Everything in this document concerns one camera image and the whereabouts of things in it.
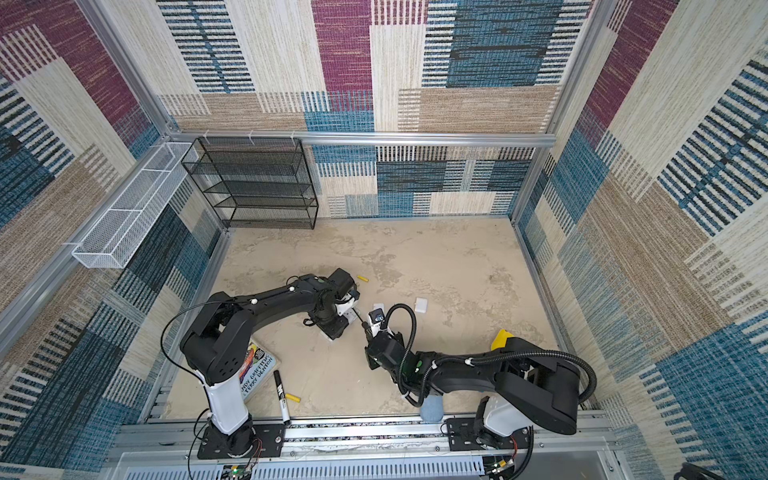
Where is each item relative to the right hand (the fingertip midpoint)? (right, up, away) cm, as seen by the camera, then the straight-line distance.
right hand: (374, 338), depth 85 cm
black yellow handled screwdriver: (-3, +3, +2) cm, 5 cm away
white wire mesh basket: (-60, +27, -14) cm, 68 cm away
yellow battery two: (-20, -14, -6) cm, 25 cm away
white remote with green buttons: (-8, +8, +1) cm, 11 cm away
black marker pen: (-24, -14, -6) cm, 28 cm away
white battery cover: (+2, +7, +12) cm, 14 cm away
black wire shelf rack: (-44, +49, +25) cm, 70 cm away
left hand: (-12, +1, +7) cm, 14 cm away
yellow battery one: (-4, +15, +17) cm, 23 cm away
